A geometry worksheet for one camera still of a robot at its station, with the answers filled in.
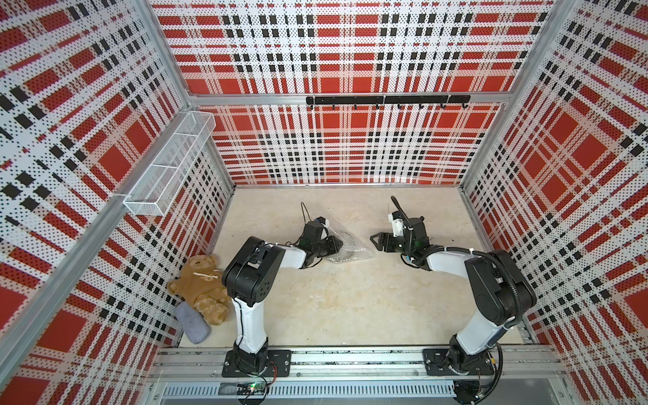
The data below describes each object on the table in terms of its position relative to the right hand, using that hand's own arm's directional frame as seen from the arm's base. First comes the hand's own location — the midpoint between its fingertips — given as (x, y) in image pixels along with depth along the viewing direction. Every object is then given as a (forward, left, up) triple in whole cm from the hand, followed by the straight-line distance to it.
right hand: (380, 237), depth 95 cm
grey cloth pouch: (-30, +62, -2) cm, 69 cm away
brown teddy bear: (-20, +60, +4) cm, 63 cm away
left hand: (+1, +13, -5) cm, 14 cm away
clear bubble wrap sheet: (-3, +11, -4) cm, 12 cm away
